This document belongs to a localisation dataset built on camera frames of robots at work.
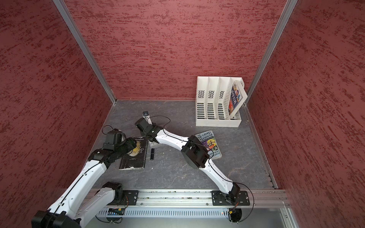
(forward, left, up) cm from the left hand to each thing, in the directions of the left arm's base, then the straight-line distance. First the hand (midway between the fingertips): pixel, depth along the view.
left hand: (133, 146), depth 82 cm
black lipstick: (0, -9, -10) cm, 14 cm away
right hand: (+16, -5, -4) cm, 17 cm away
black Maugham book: (-5, 0, -9) cm, 10 cm away
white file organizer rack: (+47, -53, -8) cm, 71 cm away
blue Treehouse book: (+9, -46, -8) cm, 48 cm away
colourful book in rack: (+32, -66, +10) cm, 74 cm away
